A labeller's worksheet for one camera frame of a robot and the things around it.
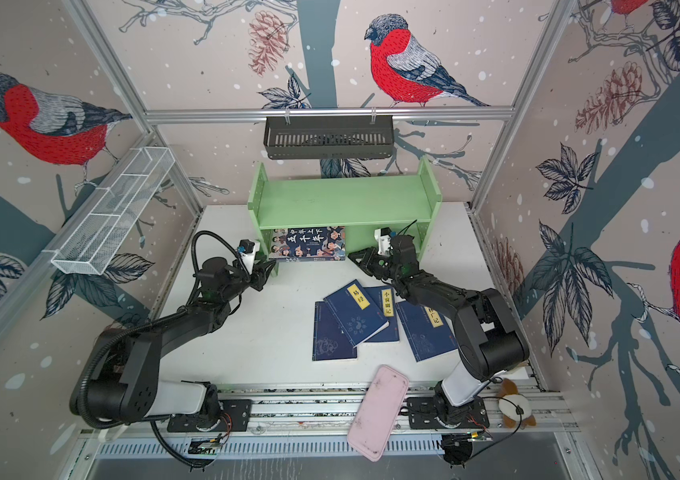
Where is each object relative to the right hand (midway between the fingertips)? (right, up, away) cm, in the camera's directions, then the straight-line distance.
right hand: (348, 259), depth 87 cm
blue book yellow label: (+3, -16, +3) cm, 17 cm away
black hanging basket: (-7, +43, +20) cm, 48 cm away
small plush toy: (+41, -35, -15) cm, 56 cm away
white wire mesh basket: (-62, +7, -14) cm, 64 cm away
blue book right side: (+24, -21, +1) cm, 32 cm away
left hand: (-24, +1, 0) cm, 24 cm away
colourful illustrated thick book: (-9, +5, +4) cm, 11 cm away
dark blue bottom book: (-5, -23, -1) cm, 24 cm away
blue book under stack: (+12, -13, +6) cm, 19 cm away
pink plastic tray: (+6, -39, -17) cm, 42 cm away
